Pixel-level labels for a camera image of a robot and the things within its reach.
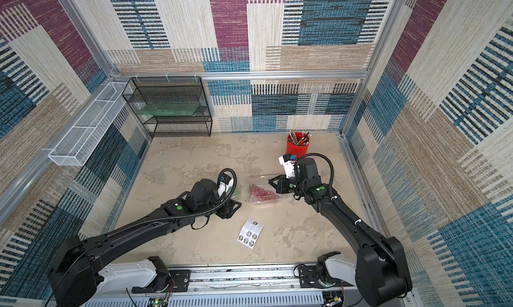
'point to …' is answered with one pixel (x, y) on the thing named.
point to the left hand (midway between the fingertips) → (236, 202)
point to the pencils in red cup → (304, 141)
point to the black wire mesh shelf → (172, 89)
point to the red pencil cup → (299, 149)
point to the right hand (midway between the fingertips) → (272, 184)
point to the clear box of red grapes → (260, 191)
